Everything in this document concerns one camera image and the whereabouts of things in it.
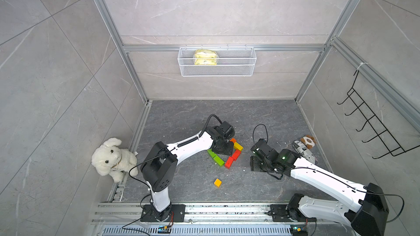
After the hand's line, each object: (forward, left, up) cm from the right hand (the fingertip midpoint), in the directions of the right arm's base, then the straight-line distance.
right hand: (255, 164), depth 79 cm
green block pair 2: (+5, +18, -7) cm, 20 cm away
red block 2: (+4, +12, -6) cm, 14 cm away
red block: (+9, +8, -7) cm, 14 cm away
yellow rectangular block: (+14, +6, -6) cm, 16 cm away
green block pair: (+8, +21, -5) cm, 23 cm away
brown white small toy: (+16, -36, -7) cm, 40 cm away
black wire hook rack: (-1, -47, +22) cm, 52 cm away
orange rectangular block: (+18, +9, -7) cm, 21 cm away
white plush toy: (+1, +69, +8) cm, 70 cm away
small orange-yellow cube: (-6, +19, -8) cm, 21 cm away
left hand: (+8, +11, 0) cm, 14 cm away
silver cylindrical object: (+10, -30, -6) cm, 33 cm away
